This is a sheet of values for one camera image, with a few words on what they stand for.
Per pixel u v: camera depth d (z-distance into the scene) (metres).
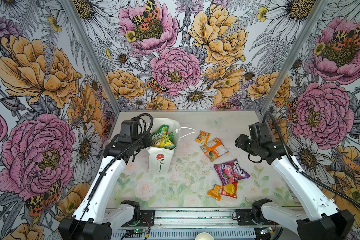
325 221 0.37
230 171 0.87
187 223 0.74
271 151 0.51
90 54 0.88
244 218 0.73
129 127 0.55
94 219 0.38
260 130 0.57
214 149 0.96
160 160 0.76
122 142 0.55
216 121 1.17
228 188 0.82
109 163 0.45
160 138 0.80
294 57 0.90
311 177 0.43
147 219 0.73
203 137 1.05
